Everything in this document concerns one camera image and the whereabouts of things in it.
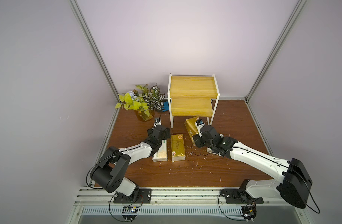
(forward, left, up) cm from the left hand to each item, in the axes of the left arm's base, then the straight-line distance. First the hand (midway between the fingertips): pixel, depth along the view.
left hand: (163, 127), depth 92 cm
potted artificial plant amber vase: (+9, +12, +16) cm, 22 cm away
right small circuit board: (-45, -47, -10) cm, 66 cm away
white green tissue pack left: (-18, 0, -3) cm, 18 cm away
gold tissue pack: (-7, -18, +11) cm, 22 cm away
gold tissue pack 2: (-13, -10, -2) cm, 17 cm away
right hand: (-8, -21, +7) cm, 23 cm away
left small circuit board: (-44, +15, -11) cm, 48 cm away
